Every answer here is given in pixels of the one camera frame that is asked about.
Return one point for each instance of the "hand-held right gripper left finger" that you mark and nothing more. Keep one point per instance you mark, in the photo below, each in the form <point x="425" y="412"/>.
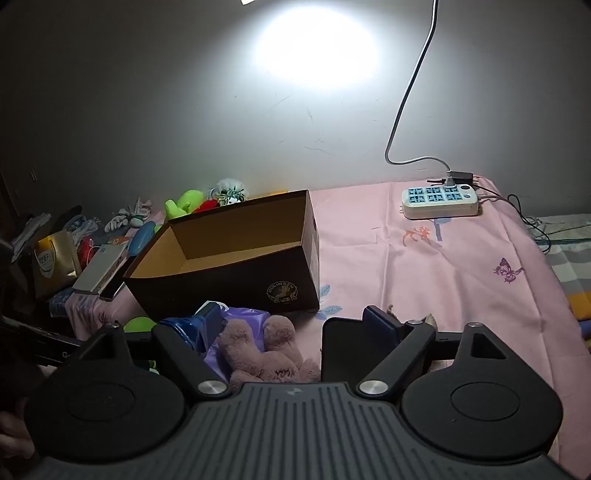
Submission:
<point x="210" y="323"/>

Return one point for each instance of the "pink plush toy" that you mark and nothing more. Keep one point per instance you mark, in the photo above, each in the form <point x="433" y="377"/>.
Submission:
<point x="268" y="350"/>

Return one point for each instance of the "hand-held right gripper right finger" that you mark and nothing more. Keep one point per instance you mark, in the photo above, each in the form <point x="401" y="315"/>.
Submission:
<point x="378" y="330"/>

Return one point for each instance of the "red packet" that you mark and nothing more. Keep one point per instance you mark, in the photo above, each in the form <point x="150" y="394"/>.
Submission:
<point x="87" y="251"/>

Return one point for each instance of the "white flat box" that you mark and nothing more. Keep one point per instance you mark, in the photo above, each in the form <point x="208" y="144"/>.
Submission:
<point x="99" y="270"/>

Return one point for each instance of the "pink printed sheet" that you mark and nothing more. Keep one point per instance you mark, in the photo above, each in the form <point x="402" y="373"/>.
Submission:
<point x="415" y="277"/>

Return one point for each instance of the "yellow paper bag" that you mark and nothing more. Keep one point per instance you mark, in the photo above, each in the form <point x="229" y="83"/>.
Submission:
<point x="53" y="265"/>

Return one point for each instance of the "white power strip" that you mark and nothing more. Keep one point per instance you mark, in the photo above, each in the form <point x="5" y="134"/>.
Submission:
<point x="438" y="203"/>

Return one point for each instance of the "red plush toy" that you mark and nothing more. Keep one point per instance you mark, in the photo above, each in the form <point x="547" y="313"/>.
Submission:
<point x="207" y="206"/>

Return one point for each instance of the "striped blanket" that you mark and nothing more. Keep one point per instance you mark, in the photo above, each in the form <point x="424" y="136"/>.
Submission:
<point x="570" y="263"/>

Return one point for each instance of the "brown cardboard shoe box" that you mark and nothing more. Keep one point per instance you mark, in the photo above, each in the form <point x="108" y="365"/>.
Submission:
<point x="240" y="277"/>

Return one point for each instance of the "black charger plug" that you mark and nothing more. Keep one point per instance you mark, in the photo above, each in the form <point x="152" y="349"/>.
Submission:
<point x="457" y="175"/>

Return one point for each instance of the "white fluffy plush toy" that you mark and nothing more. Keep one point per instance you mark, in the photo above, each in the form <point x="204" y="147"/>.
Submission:
<point x="229" y="190"/>

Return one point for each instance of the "purple plastic bag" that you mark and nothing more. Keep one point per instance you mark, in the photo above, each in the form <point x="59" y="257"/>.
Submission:
<point x="244" y="316"/>

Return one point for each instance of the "round green plush toy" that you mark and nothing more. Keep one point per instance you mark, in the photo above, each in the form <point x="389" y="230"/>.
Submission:
<point x="138" y="324"/>

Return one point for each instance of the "white plush rabbit toy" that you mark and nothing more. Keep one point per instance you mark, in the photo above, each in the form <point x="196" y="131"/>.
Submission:
<point x="129" y="216"/>

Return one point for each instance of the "blue oval object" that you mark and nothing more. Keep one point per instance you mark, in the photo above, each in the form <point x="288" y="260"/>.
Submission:
<point x="141" y="237"/>

